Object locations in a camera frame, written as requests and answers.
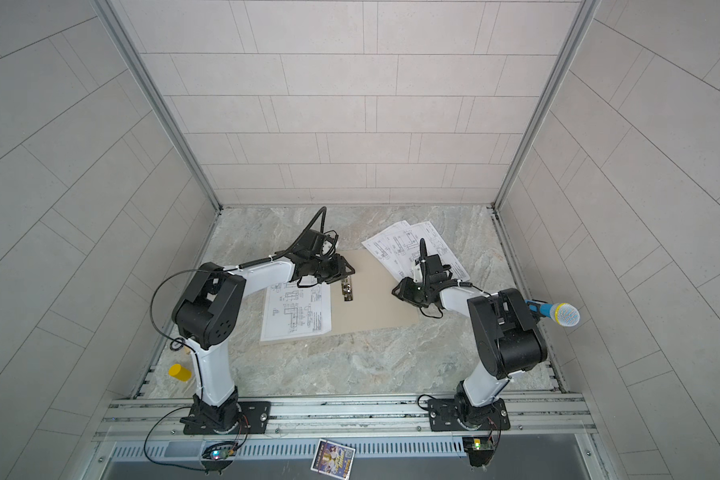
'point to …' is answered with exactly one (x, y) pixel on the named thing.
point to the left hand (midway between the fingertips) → (360, 267)
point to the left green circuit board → (220, 451)
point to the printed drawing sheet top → (291, 311)
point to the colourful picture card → (333, 459)
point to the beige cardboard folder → (373, 305)
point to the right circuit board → (480, 450)
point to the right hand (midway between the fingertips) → (396, 292)
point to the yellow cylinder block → (179, 372)
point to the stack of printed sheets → (399, 247)
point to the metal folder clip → (347, 289)
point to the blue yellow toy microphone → (565, 314)
